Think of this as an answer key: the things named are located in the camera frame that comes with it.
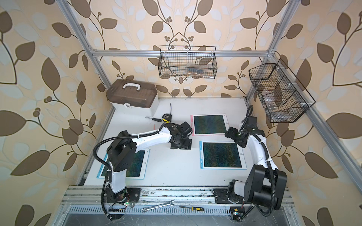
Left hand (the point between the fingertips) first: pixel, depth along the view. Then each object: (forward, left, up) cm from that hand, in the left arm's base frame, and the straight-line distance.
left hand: (185, 146), depth 87 cm
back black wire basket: (+49, -1, +29) cm, 57 cm away
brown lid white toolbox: (+28, +32, +15) cm, 44 cm away
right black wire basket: (+13, -52, +30) cm, 61 cm away
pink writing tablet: (+19, -17, -4) cm, 26 cm away
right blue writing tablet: (-4, -20, -5) cm, 21 cm away
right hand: (+4, -28, +5) cm, 29 cm away
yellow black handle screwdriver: (-32, -4, -4) cm, 32 cm away
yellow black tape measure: (+24, +14, -3) cm, 28 cm away
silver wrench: (-33, +20, -6) cm, 39 cm away
